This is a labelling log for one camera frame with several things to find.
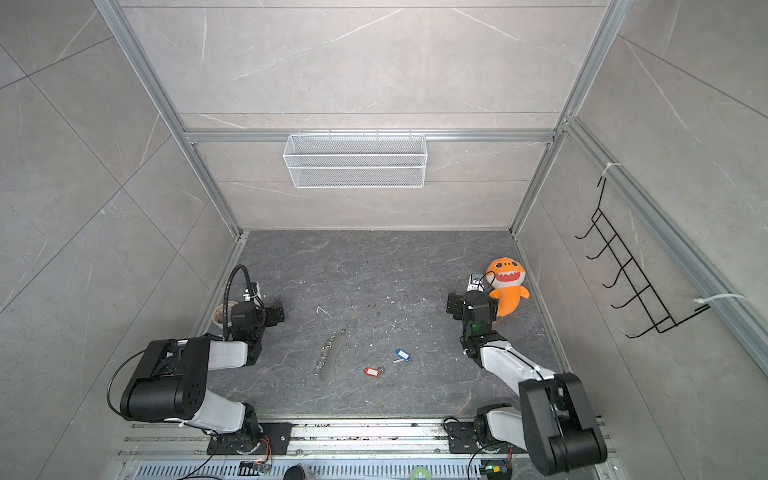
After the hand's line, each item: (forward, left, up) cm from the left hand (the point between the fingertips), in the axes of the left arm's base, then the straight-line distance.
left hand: (261, 295), depth 94 cm
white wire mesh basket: (+38, -31, +24) cm, 55 cm away
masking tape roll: (-3, +15, -6) cm, 16 cm away
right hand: (-3, -66, +5) cm, 66 cm away
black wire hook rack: (-14, -96, +27) cm, 101 cm away
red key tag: (-23, -35, -6) cm, 43 cm away
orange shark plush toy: (+3, -80, +3) cm, 80 cm away
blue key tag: (-19, -45, -6) cm, 49 cm away
